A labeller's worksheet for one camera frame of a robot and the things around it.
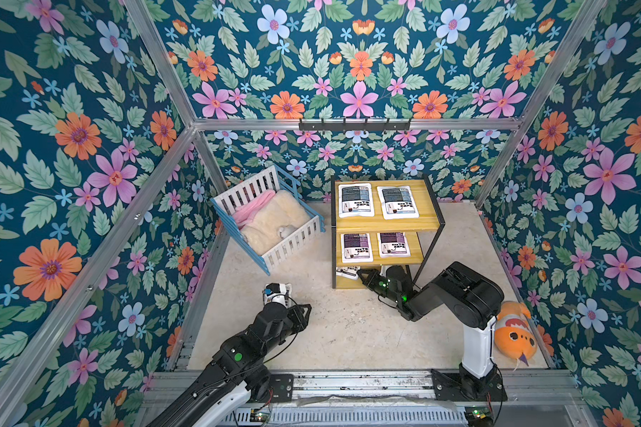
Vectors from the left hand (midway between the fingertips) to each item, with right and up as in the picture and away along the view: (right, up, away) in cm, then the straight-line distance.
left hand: (315, 309), depth 76 cm
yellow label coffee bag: (+10, +8, +19) cm, 23 cm away
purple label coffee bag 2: (+24, +18, +7) cm, 31 cm away
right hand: (+13, +8, +17) cm, 23 cm away
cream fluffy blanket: (-16, +30, +31) cm, 46 cm away
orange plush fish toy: (+58, -7, -1) cm, 58 cm away
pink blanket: (-31, +30, +25) cm, 50 cm away
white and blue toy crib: (-20, +44, +32) cm, 58 cm away
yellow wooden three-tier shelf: (+18, +26, -6) cm, 32 cm away
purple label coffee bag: (+13, +18, +6) cm, 23 cm away
